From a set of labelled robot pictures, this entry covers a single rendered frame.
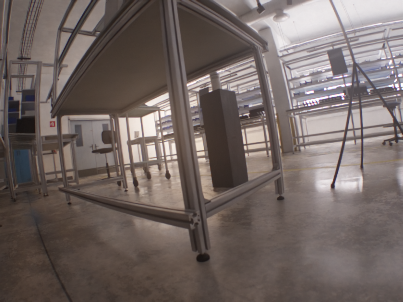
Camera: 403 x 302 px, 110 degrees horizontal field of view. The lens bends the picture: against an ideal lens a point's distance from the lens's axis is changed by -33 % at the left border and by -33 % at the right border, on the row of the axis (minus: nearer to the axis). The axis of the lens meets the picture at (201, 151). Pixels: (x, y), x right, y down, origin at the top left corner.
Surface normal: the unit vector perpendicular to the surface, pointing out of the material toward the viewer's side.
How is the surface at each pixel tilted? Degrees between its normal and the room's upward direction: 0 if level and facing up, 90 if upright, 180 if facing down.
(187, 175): 90
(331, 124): 90
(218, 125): 90
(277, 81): 90
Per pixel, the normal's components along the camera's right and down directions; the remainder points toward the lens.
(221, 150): -0.69, 0.10
